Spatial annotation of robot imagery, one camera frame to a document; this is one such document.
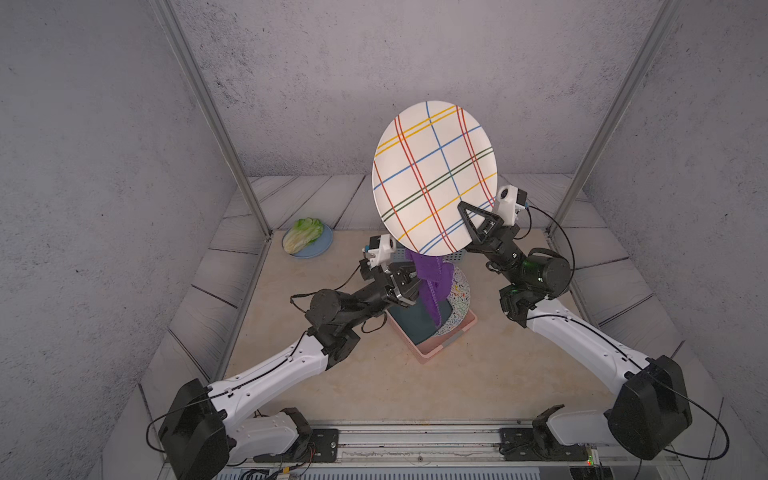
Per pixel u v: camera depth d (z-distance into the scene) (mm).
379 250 568
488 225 540
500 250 509
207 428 384
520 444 726
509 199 556
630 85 813
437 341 881
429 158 488
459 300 912
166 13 697
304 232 1136
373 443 744
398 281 521
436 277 508
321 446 728
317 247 1147
